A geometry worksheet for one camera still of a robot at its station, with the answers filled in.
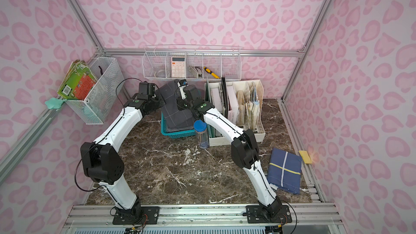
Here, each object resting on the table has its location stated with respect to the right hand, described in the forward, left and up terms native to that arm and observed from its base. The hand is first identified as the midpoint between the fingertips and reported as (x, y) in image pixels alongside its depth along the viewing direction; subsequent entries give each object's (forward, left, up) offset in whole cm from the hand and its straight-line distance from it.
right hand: (177, 98), depth 89 cm
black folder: (-5, -26, +6) cm, 27 cm away
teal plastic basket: (-15, -5, -13) cm, 20 cm away
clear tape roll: (+16, +12, +4) cm, 21 cm away
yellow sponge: (-21, -73, -28) cm, 81 cm away
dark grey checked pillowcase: (+4, +6, +2) cm, 7 cm away
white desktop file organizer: (+1, -36, -5) cm, 36 cm away
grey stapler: (+18, -9, +4) cm, 21 cm away
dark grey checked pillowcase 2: (-9, 0, -9) cm, 13 cm away
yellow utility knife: (+19, -18, +3) cm, 26 cm away
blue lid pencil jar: (-16, -14, -6) cm, 22 cm away
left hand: (0, +10, +1) cm, 10 cm away
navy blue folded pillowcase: (-30, -57, -24) cm, 69 cm away
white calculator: (+19, +1, +7) cm, 20 cm away
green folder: (-3, -17, +3) cm, 18 cm away
